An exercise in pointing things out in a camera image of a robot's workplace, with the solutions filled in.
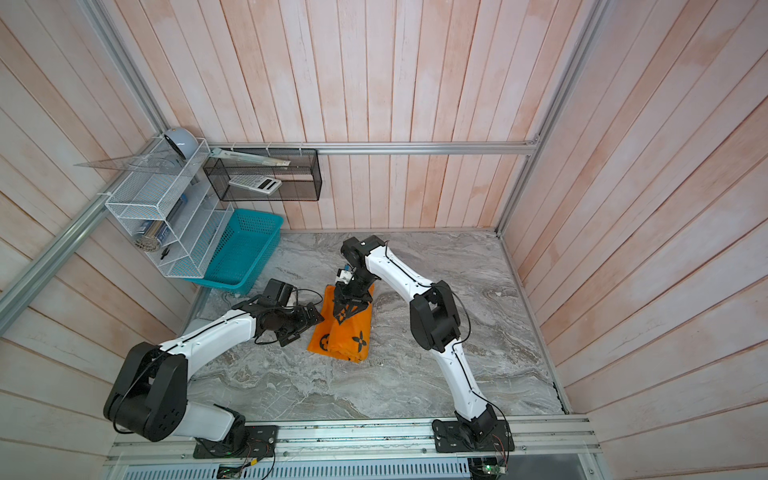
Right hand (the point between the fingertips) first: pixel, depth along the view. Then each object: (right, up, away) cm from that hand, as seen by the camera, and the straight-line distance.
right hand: (339, 312), depth 86 cm
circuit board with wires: (+39, -35, -16) cm, 54 cm away
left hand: (-8, -5, +2) cm, 10 cm away
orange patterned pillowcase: (+3, -7, -6) cm, 9 cm away
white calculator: (-28, +41, +12) cm, 51 cm away
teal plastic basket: (-41, +22, +30) cm, 55 cm away
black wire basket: (-17, +45, +21) cm, 52 cm away
